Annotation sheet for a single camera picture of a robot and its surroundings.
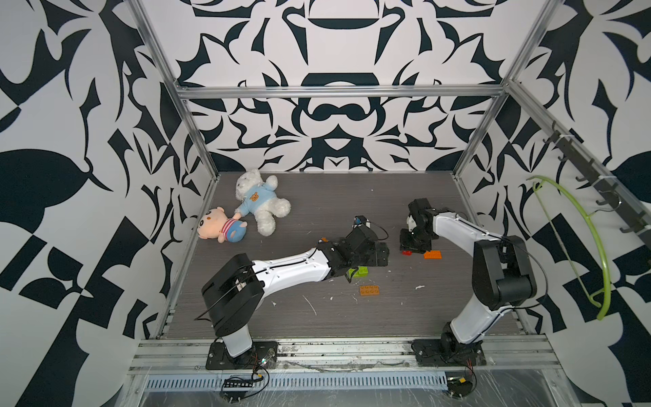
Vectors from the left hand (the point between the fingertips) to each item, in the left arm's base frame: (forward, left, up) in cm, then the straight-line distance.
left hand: (379, 246), depth 82 cm
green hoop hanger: (-21, -46, +11) cm, 51 cm away
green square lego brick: (-3, +4, -12) cm, 13 cm away
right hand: (+7, -13, -10) cm, 18 cm away
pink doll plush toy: (+14, +56, -6) cm, 58 cm away
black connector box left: (-35, +44, -14) cm, 58 cm away
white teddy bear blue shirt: (+28, +43, -5) cm, 51 cm away
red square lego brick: (+3, -13, -10) cm, 16 cm away
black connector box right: (-36, -19, -15) cm, 43 cm away
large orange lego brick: (+3, -22, -13) cm, 26 cm away
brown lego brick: (-9, +2, -13) cm, 16 cm away
